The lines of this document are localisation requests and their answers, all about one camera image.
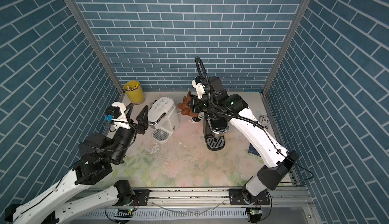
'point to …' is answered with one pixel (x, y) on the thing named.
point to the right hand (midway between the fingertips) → (190, 104)
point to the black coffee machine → (214, 129)
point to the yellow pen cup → (134, 91)
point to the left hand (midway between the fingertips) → (147, 106)
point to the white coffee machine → (164, 116)
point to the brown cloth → (184, 106)
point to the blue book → (251, 150)
